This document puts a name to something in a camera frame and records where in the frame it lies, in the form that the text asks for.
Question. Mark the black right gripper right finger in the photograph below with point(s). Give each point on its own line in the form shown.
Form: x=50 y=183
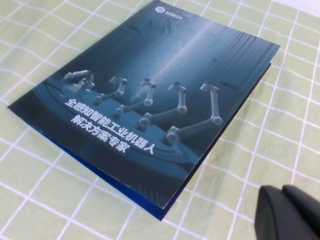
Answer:
x=307 y=206

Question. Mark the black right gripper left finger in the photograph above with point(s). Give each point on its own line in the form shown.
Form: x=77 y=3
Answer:
x=276 y=217

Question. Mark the robot catalogue book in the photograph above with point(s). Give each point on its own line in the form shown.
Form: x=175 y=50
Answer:
x=143 y=106

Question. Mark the green checkered tablecloth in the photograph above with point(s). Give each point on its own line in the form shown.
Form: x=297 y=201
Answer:
x=45 y=194

